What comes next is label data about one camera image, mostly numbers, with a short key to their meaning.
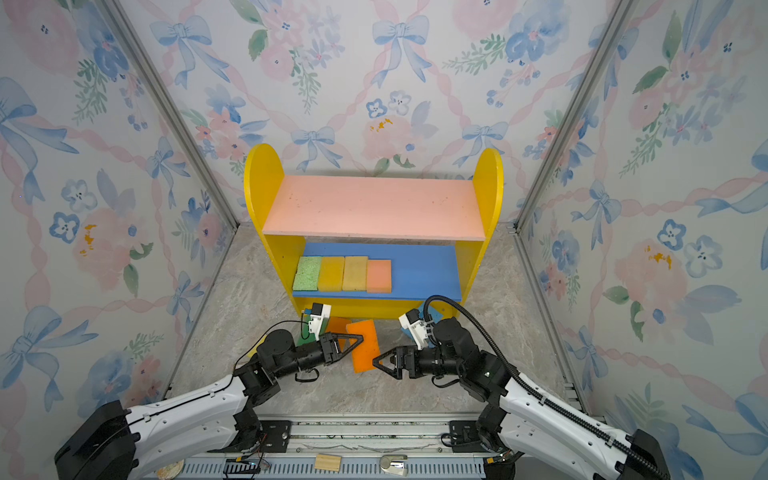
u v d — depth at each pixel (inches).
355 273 33.8
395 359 23.9
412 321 26.3
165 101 33.0
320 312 27.7
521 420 23.9
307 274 33.9
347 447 28.8
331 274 33.8
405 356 24.3
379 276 33.5
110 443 16.3
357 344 27.8
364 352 27.9
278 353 22.7
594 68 30.3
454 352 22.2
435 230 25.3
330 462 27.7
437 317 25.9
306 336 27.6
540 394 19.4
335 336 27.3
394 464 27.1
